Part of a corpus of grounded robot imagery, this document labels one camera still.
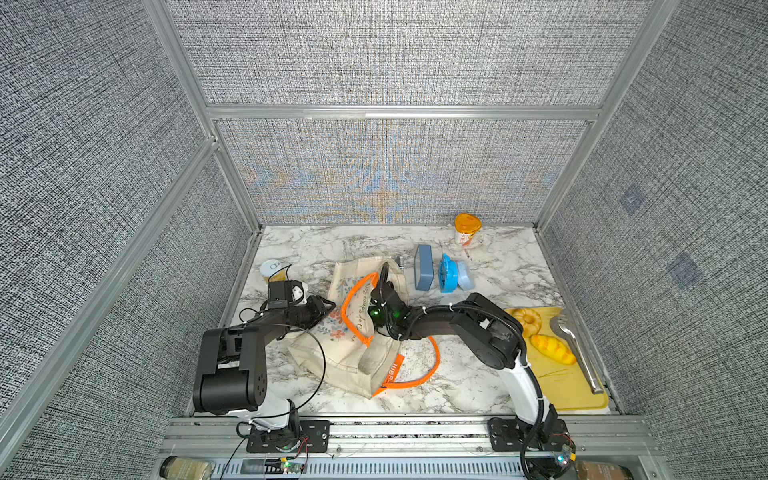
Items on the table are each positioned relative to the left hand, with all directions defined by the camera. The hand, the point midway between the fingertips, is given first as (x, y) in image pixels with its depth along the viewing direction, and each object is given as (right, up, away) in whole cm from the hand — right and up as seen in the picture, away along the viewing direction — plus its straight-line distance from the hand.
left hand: (337, 306), depth 92 cm
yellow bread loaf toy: (+63, -11, -7) cm, 64 cm away
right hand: (0, -1, -3) cm, 3 cm away
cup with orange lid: (+44, +26, +15) cm, 53 cm away
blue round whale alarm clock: (+34, +10, +1) cm, 36 cm away
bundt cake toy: (+59, -4, -2) cm, 59 cm away
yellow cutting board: (+66, -21, -8) cm, 70 cm away
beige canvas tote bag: (+4, -8, -16) cm, 18 cm away
